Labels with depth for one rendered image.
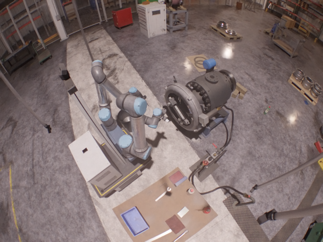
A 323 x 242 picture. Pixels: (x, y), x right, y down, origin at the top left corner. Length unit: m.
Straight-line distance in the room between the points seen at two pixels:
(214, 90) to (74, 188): 2.72
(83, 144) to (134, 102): 1.06
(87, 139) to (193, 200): 1.46
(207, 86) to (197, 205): 1.56
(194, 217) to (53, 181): 2.46
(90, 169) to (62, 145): 1.63
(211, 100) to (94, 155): 1.66
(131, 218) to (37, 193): 2.10
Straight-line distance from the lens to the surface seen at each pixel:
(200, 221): 1.89
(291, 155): 3.51
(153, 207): 1.85
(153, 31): 5.59
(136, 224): 1.88
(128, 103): 1.04
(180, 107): 2.22
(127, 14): 6.86
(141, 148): 1.41
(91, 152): 1.80
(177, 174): 1.90
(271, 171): 3.01
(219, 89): 2.28
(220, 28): 6.63
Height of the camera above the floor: 2.31
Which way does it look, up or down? 56 degrees down
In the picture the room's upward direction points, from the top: 4 degrees counter-clockwise
